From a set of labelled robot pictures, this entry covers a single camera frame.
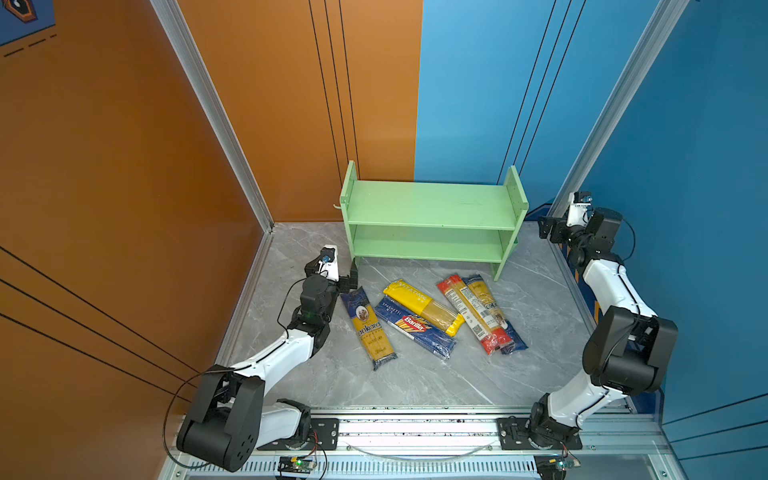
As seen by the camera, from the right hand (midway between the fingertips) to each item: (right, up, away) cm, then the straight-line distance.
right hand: (556, 216), depth 87 cm
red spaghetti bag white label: (-20, -35, -2) cm, 40 cm away
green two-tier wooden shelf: (-37, -2, -3) cm, 37 cm away
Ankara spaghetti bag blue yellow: (-54, -35, 0) cm, 65 cm away
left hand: (-64, -12, -4) cm, 65 cm away
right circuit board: (-10, -62, -17) cm, 65 cm away
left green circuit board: (-71, -61, -16) cm, 96 cm away
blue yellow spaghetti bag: (-20, -22, +12) cm, 32 cm away
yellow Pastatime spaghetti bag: (-35, -30, +4) cm, 46 cm away
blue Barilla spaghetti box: (-41, -33, +1) cm, 53 cm away
